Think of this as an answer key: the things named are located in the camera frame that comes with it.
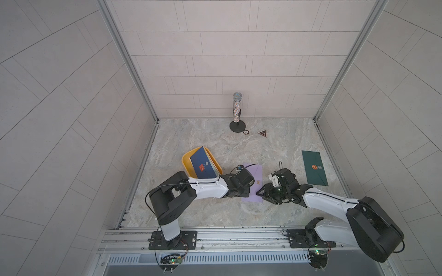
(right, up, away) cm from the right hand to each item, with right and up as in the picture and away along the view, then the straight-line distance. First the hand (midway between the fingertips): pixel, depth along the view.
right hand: (258, 195), depth 83 cm
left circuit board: (-37, -19, -18) cm, 45 cm away
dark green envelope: (+32, +11, +10) cm, 36 cm away
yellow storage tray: (-36, +11, +10) cm, 39 cm away
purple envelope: (0, +10, +9) cm, 13 cm away
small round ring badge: (-4, +31, +26) cm, 41 cm away
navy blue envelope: (-28, +14, +6) cm, 32 cm away
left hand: (-4, 0, +4) cm, 6 cm away
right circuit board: (+22, -20, -15) cm, 33 cm away
